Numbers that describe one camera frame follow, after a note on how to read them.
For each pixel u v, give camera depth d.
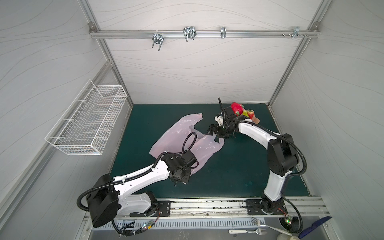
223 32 0.78
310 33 0.78
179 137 0.95
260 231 0.68
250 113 1.04
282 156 0.49
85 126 0.68
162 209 0.74
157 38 0.79
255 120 1.06
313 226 0.69
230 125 0.68
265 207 0.66
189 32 0.77
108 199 0.39
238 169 0.86
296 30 0.77
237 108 1.02
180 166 0.57
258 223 0.69
